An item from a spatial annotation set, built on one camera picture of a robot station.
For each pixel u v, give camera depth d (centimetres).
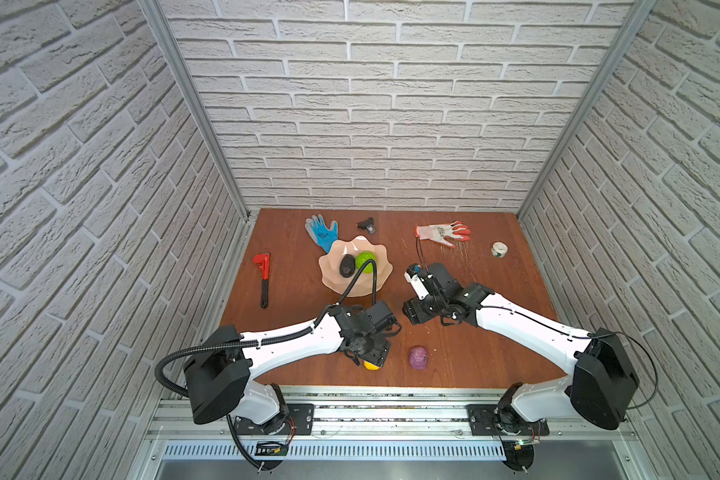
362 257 98
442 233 114
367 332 62
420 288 68
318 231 113
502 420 66
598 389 41
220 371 41
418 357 80
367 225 114
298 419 75
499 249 107
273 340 47
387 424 74
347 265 102
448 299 62
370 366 79
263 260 103
